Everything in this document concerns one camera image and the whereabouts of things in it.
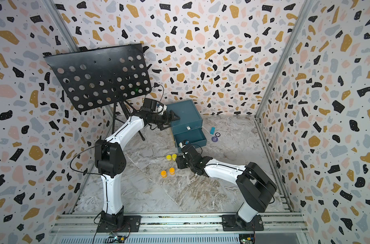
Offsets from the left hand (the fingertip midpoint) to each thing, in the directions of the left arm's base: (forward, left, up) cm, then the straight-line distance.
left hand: (178, 120), depth 91 cm
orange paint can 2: (-23, +4, -19) cm, 30 cm away
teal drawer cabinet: (-4, -6, -2) cm, 8 cm away
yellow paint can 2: (-14, +3, -18) cm, 23 cm away
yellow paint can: (-15, +6, -18) cm, 24 cm away
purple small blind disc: (+2, -24, -21) cm, 32 cm away
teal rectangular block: (+9, -24, -21) cm, 33 cm away
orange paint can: (-25, +8, -18) cm, 32 cm away
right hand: (-20, -1, -12) cm, 23 cm away
